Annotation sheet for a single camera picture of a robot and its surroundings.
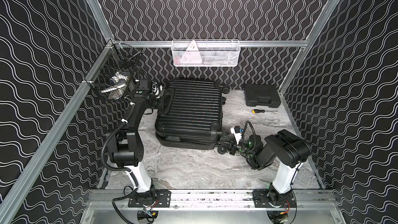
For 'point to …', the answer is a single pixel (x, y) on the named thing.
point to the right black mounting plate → (261, 200)
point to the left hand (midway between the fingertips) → (161, 101)
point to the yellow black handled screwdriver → (257, 111)
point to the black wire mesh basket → (111, 79)
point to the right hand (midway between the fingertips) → (220, 141)
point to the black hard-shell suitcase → (191, 114)
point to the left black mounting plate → (155, 198)
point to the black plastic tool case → (259, 95)
